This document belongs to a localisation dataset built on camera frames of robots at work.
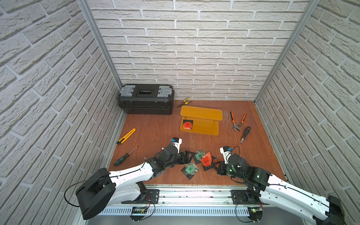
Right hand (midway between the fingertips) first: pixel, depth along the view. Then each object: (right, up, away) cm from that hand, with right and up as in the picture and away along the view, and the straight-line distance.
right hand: (213, 165), depth 77 cm
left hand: (-12, +6, +3) cm, 14 cm away
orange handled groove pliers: (+23, +19, +26) cm, 40 cm away
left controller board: (-41, -22, -4) cm, 47 cm away
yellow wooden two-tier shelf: (0, +24, +28) cm, 37 cm away
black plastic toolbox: (-43, +40, +21) cm, 62 cm away
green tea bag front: (-13, -5, +6) cm, 15 cm away
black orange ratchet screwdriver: (+29, +16, +21) cm, 39 cm away
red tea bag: (-14, +21, +26) cm, 36 cm away
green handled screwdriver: (-55, +1, +10) cm, 56 cm away
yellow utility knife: (-58, +13, +19) cm, 62 cm away
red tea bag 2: (-3, +2, +3) cm, 5 cm away
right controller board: (+20, -23, -7) cm, 31 cm away
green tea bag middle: (-6, +3, +13) cm, 14 cm away
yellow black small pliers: (-16, +39, +41) cm, 59 cm away
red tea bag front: (-3, +2, +3) cm, 5 cm away
